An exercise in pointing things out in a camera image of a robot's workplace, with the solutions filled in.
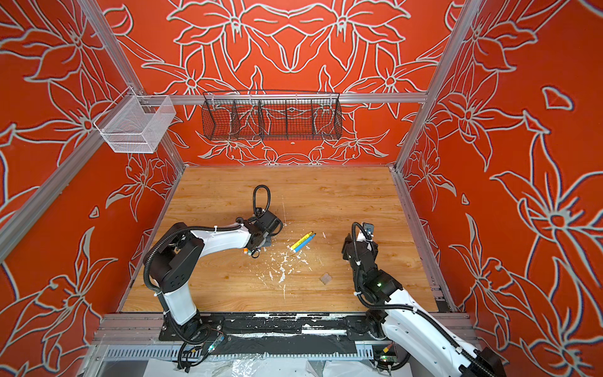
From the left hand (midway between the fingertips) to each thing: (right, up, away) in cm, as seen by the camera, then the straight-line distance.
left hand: (261, 235), depth 95 cm
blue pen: (+18, -3, -3) cm, 18 cm away
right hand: (+35, +3, -13) cm, 37 cm away
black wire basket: (+4, +51, +4) cm, 51 cm away
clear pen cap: (+25, -13, -11) cm, 31 cm away
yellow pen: (+17, -2, -2) cm, 17 cm away
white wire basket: (-51, +46, -2) cm, 68 cm away
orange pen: (-6, -5, -5) cm, 9 cm away
